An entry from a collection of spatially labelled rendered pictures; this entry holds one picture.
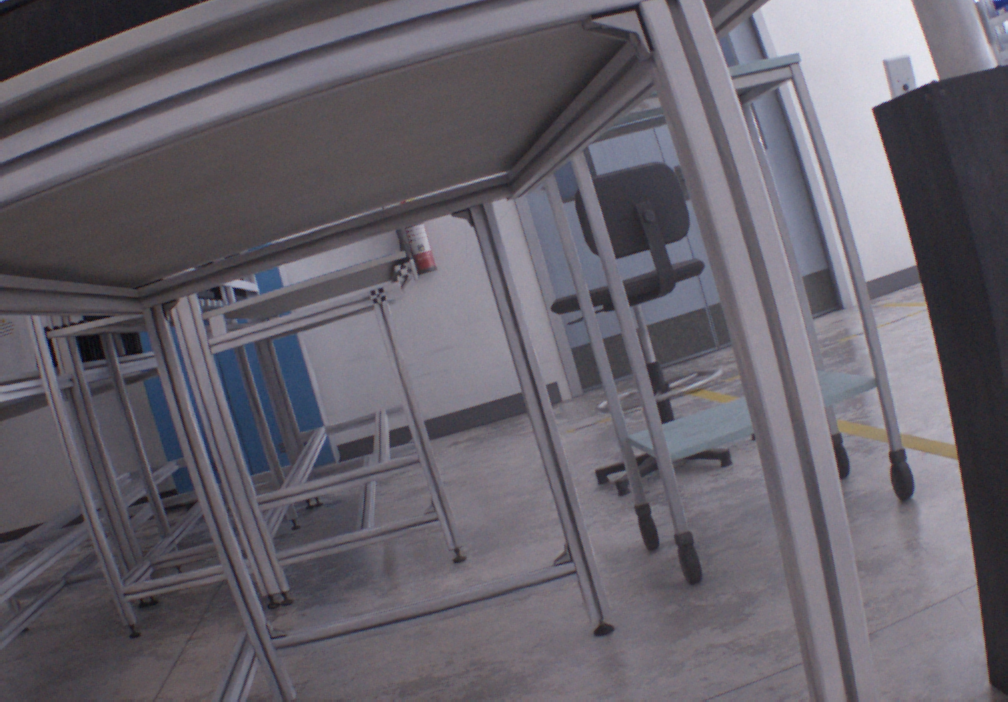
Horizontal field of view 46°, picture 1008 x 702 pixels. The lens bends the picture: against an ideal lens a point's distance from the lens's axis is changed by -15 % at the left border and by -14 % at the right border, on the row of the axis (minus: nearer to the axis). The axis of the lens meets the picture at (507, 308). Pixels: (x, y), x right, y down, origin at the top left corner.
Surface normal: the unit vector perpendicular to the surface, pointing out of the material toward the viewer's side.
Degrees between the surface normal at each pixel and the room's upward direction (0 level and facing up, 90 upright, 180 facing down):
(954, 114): 90
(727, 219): 90
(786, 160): 90
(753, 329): 90
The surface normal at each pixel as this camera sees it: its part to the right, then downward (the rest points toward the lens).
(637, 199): 0.52, 0.07
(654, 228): 0.37, -0.17
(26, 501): 0.09, 0.00
